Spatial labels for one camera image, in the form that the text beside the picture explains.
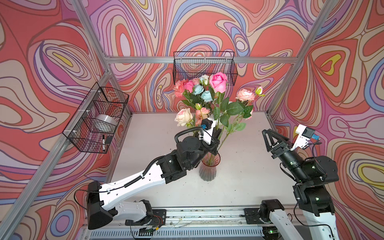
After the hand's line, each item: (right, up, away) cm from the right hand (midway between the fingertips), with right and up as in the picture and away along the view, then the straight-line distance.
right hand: (263, 134), depth 56 cm
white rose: (-15, +55, +100) cm, 115 cm away
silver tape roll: (-69, +5, +13) cm, 70 cm away
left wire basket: (-76, +3, +15) cm, 78 cm away
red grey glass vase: (-20, -17, +14) cm, 30 cm away
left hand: (-15, +2, +3) cm, 16 cm away
